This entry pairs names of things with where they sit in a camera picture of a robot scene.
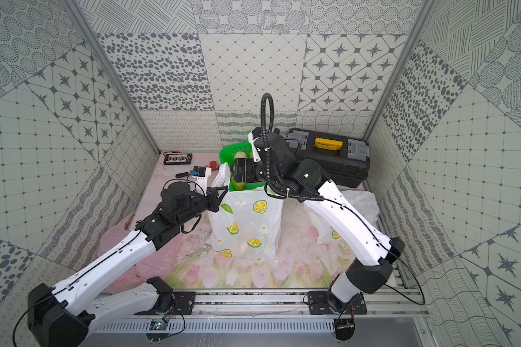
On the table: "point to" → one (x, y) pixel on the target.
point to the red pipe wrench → (213, 165)
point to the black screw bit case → (178, 158)
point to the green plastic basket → (227, 155)
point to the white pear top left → (240, 155)
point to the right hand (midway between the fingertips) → (243, 169)
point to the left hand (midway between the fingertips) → (233, 190)
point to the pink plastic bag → (157, 265)
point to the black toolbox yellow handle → (345, 160)
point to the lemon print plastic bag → (247, 225)
